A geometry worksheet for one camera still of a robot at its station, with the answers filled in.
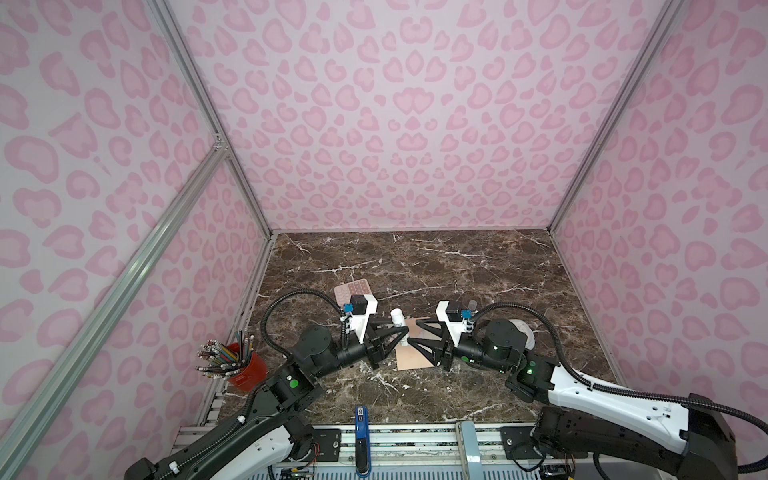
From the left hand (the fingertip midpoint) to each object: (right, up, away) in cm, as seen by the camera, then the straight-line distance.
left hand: (405, 324), depth 63 cm
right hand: (+2, -2, +2) cm, 4 cm away
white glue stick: (-1, +1, -1) cm, 2 cm away
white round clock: (+37, -7, +28) cm, 47 cm away
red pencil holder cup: (-38, -16, +13) cm, 44 cm away
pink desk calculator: (-19, +2, +38) cm, 43 cm away
